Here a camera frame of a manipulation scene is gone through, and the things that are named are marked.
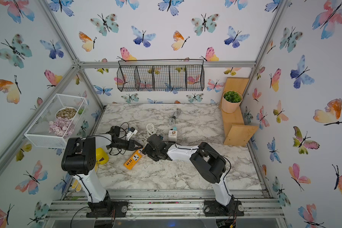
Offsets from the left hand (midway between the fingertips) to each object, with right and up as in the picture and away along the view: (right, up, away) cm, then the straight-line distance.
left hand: (142, 145), depth 95 cm
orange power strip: (-3, -7, -7) cm, 10 cm away
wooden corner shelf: (+58, +10, -10) cm, 59 cm away
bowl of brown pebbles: (-31, +21, -25) cm, 44 cm away
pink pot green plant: (+61, +30, +5) cm, 68 cm away
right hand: (+3, -3, -8) cm, 8 cm away
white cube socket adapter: (+20, +7, -2) cm, 21 cm away
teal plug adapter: (+22, +11, +11) cm, 27 cm away
